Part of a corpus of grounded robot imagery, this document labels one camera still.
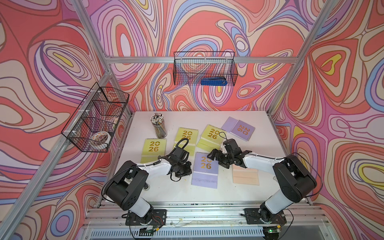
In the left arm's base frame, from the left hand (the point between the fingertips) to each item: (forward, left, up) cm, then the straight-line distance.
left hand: (194, 172), depth 88 cm
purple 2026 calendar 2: (+1, -7, -1) cm, 7 cm away
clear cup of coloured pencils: (+26, +23, +18) cm, 39 cm away
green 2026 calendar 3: (+24, -12, +2) cm, 27 cm away
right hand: (+6, -11, +1) cm, 13 cm away
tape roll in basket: (+6, +44, +28) cm, 53 cm away
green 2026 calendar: (+17, +28, 0) cm, 32 cm away
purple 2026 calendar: (+33, -33, +2) cm, 47 cm away
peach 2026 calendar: (-1, -30, -2) cm, 30 cm away
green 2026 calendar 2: (+28, +3, +1) cm, 28 cm away
